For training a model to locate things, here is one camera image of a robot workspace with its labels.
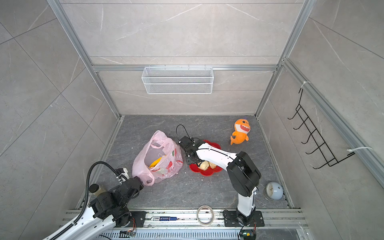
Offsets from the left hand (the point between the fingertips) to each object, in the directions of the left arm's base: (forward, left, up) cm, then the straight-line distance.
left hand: (142, 176), depth 80 cm
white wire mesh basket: (+58, -19, +21) cm, 65 cm away
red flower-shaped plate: (+4, -38, -6) cm, 38 cm away
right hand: (+11, -28, -3) cm, 31 cm away
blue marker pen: (-20, -13, -7) cm, 24 cm away
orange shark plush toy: (+32, -63, +1) cm, 71 cm away
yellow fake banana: (+10, -5, -6) cm, 13 cm away
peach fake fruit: (+6, -40, -4) cm, 40 cm away
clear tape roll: (-21, -37, -7) cm, 43 cm away
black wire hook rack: (+6, -85, +24) cm, 89 cm away
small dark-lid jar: (-6, +24, 0) cm, 24 cm away
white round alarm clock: (-11, -68, +1) cm, 69 cm away
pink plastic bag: (+16, -4, -9) cm, 18 cm away
